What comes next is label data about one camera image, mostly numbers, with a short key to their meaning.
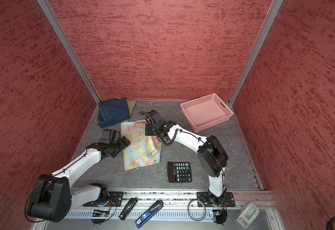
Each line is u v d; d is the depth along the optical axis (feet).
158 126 2.17
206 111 3.67
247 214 2.24
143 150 3.02
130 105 3.84
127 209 2.28
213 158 1.57
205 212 2.28
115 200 2.29
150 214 2.19
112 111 3.43
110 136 2.28
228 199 2.43
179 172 2.67
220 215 2.38
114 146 2.61
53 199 1.32
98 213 2.38
